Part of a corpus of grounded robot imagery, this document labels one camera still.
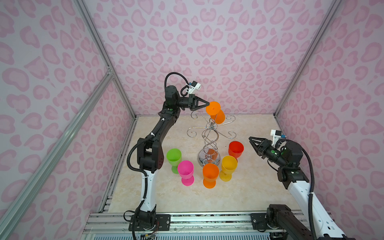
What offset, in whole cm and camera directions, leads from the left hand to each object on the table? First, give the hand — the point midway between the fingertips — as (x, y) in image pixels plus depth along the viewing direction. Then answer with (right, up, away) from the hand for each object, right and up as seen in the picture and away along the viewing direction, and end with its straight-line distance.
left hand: (208, 103), depth 74 cm
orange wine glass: (+1, -34, +1) cm, 34 cm away
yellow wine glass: (+13, -34, +12) cm, 38 cm away
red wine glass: (+16, -24, +9) cm, 30 cm away
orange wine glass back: (+3, -3, 0) cm, 4 cm away
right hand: (+20, -17, -2) cm, 27 cm away
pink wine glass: (-12, -34, +5) cm, 36 cm away
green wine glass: (-19, -28, +12) cm, 36 cm away
